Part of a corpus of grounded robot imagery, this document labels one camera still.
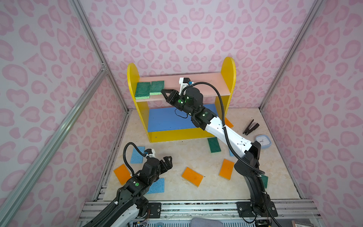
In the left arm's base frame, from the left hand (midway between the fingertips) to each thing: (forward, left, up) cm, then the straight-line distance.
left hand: (167, 158), depth 80 cm
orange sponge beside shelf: (+33, -44, -12) cm, 56 cm away
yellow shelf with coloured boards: (+26, +4, +2) cm, 26 cm away
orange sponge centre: (-7, -14, -11) cm, 19 cm away
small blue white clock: (+15, -65, -9) cm, 67 cm away
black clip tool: (+29, -61, -10) cm, 68 cm away
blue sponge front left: (-12, +6, -10) cm, 17 cm away
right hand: (+19, +1, +33) cm, 38 cm away
